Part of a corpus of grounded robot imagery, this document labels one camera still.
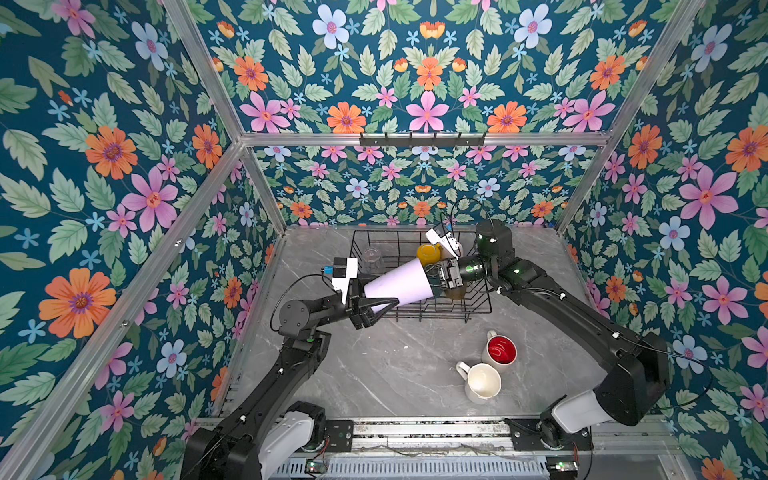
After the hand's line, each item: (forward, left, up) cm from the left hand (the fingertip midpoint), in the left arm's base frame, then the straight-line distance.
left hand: (397, 296), depth 58 cm
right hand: (+5, -5, -3) cm, 8 cm away
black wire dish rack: (+40, -2, -31) cm, 50 cm away
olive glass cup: (+19, -20, -32) cm, 42 cm away
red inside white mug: (0, -29, -34) cm, 45 cm away
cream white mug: (-9, -22, -33) cm, 41 cm away
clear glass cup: (+30, +8, -27) cm, 41 cm away
